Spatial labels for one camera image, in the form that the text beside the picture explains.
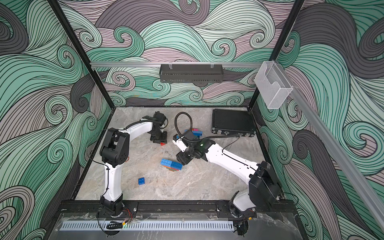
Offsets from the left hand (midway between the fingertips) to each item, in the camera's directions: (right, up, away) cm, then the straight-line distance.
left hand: (164, 140), depth 98 cm
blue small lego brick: (-10, -20, -16) cm, 28 cm away
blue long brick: (+10, -11, -16) cm, 22 cm away
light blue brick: (+3, -10, -14) cm, 18 cm away
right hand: (+12, -6, -18) cm, 23 cm away
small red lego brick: (-1, -2, -2) cm, 3 cm away
